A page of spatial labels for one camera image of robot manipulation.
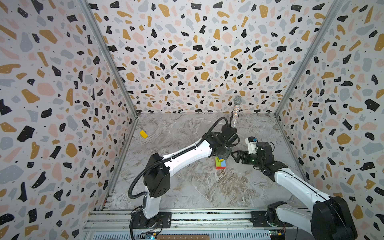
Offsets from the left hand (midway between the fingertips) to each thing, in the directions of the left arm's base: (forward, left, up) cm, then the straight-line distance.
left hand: (226, 149), depth 80 cm
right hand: (+2, -6, -4) cm, 8 cm away
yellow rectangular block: (+23, +54, -16) cm, 61 cm away
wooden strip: (-37, +14, -15) cm, 42 cm away
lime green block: (-1, +3, -14) cm, 14 cm away
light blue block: (-1, 0, -14) cm, 14 cm away
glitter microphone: (+25, -8, +13) cm, 29 cm away
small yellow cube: (+1, +1, -13) cm, 13 cm away
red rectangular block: (-3, +1, -17) cm, 17 cm away
